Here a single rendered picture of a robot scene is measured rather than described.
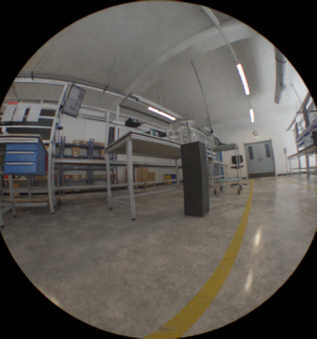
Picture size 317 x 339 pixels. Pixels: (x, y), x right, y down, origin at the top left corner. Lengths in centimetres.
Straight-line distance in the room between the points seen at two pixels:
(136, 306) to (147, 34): 394
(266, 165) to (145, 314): 781
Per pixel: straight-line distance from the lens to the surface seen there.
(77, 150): 503
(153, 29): 352
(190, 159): 137
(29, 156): 141
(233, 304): 56
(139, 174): 530
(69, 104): 205
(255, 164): 781
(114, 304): 57
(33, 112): 230
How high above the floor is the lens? 48
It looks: 4 degrees up
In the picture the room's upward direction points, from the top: 3 degrees counter-clockwise
